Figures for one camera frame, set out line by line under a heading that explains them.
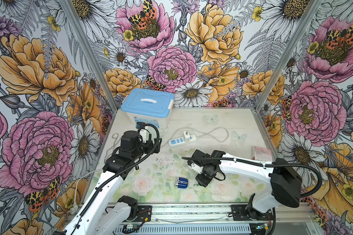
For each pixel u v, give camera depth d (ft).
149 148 2.02
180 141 3.26
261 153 3.01
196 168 2.45
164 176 2.86
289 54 2.92
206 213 2.49
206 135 3.45
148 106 3.28
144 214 2.47
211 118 3.80
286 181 1.41
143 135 1.94
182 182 2.67
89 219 1.31
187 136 3.16
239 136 3.45
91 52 2.90
